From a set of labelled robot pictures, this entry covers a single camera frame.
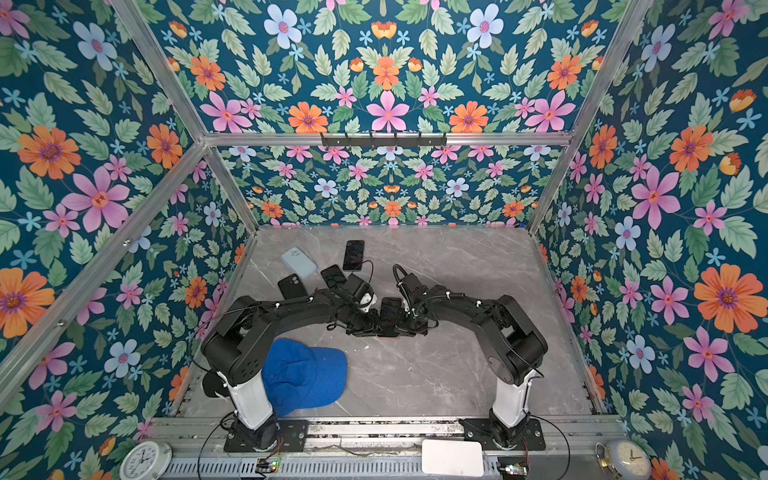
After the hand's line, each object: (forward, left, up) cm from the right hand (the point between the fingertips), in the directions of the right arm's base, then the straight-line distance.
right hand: (394, 331), depth 91 cm
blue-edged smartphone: (+31, +16, 0) cm, 35 cm away
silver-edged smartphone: (+20, +22, +2) cm, 29 cm away
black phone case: (+18, +37, -1) cm, 41 cm away
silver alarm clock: (-33, -55, +2) cm, 64 cm away
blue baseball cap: (-14, +27, +1) cm, 30 cm away
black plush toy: (-17, +46, +7) cm, 49 cm away
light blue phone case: (+28, +36, 0) cm, 45 cm away
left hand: (0, +2, +3) cm, 4 cm away
